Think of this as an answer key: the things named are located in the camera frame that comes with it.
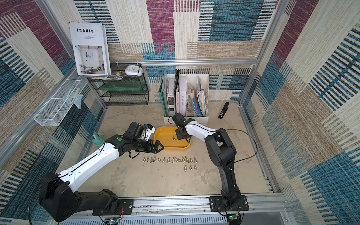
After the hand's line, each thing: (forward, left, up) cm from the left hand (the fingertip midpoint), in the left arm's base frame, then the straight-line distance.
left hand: (157, 146), depth 80 cm
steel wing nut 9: (-2, -10, -14) cm, 18 cm away
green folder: (+28, -3, +13) cm, 31 cm away
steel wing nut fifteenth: (-7, -21, -15) cm, 27 cm away
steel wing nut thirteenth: (-2, -19, -15) cm, 24 cm away
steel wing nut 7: (-2, -5, -14) cm, 15 cm away
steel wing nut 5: (-2, +1, -15) cm, 15 cm away
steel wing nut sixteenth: (-6, -18, -15) cm, 25 cm away
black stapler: (+40, -49, -11) cm, 64 cm away
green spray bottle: (+7, +39, -7) cm, 40 cm away
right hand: (+16, -14, -11) cm, 24 cm away
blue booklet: (+30, -24, -1) cm, 38 cm away
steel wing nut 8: (-2, -8, -14) cm, 16 cm away
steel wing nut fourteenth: (-2, -22, -15) cm, 26 cm away
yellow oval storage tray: (+17, -3, -16) cm, 23 cm away
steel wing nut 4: (-1, +4, -14) cm, 15 cm away
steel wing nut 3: (-2, +6, -14) cm, 16 cm away
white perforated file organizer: (+35, -18, +7) cm, 40 cm away
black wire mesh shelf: (+34, +19, +12) cm, 41 cm away
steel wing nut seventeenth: (-7, -15, -15) cm, 23 cm away
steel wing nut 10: (-2, -12, -15) cm, 19 cm away
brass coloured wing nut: (-2, -17, -14) cm, 22 cm away
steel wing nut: (-1, +10, -14) cm, 17 cm away
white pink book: (+33, -13, +7) cm, 36 cm away
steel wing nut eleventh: (-2, -14, -14) cm, 20 cm away
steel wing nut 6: (-1, -2, -14) cm, 15 cm away
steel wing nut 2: (-1, +8, -15) cm, 17 cm away
